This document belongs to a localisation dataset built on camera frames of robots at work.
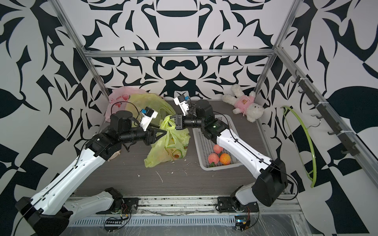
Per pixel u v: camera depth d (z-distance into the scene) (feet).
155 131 1.94
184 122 1.98
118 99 3.62
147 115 1.89
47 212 1.23
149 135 1.88
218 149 2.91
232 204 2.21
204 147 3.08
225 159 2.78
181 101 2.05
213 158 2.77
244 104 3.54
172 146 2.17
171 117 2.09
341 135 1.68
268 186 1.31
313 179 1.96
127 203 2.44
